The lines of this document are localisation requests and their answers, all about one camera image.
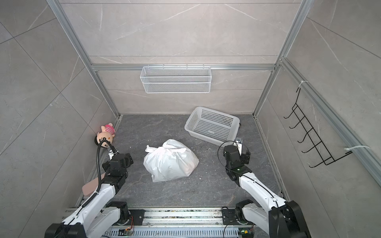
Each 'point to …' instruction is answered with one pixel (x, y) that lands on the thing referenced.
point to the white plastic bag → (173, 159)
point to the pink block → (91, 187)
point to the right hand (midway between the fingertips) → (239, 148)
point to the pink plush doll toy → (107, 133)
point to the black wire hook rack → (311, 134)
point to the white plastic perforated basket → (214, 127)
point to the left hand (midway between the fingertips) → (119, 156)
